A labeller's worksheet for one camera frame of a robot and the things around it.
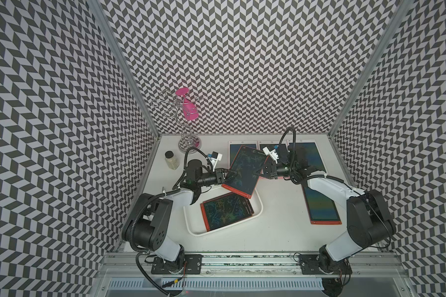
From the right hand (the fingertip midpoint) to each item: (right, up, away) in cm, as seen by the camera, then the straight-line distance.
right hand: (254, 175), depth 78 cm
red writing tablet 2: (-13, -18, +9) cm, 24 cm away
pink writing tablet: (+39, +8, +32) cm, 51 cm away
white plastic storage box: (-27, -23, +6) cm, 36 cm away
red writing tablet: (-3, +5, +2) cm, 7 cm away
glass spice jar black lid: (-42, +5, +19) cm, 46 cm away
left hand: (-8, -1, +3) cm, 8 cm away
